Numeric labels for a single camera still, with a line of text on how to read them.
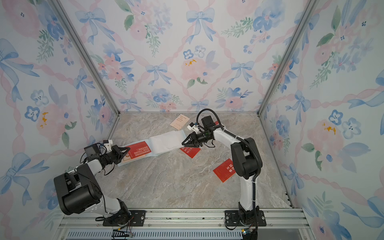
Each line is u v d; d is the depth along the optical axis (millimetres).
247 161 534
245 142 536
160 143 1019
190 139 822
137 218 745
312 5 679
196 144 824
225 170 904
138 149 919
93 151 715
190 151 982
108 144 836
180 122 1141
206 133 784
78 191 459
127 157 907
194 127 879
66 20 731
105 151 780
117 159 806
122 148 874
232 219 733
